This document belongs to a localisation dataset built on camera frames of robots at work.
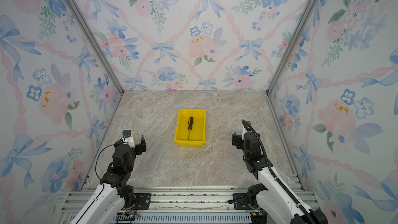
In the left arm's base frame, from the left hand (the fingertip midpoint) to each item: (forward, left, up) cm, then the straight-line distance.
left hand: (133, 136), depth 81 cm
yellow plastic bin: (+8, -33, -12) cm, 36 cm away
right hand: (+4, -59, -1) cm, 59 cm away
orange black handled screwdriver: (+17, -29, -11) cm, 35 cm away
